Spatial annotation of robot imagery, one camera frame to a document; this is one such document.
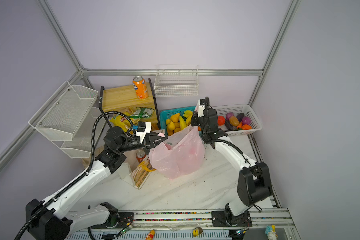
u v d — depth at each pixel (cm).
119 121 86
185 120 109
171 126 102
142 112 91
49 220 37
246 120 107
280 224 73
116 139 51
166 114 111
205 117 61
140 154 86
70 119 78
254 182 44
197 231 69
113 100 83
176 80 107
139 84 75
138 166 70
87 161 95
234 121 107
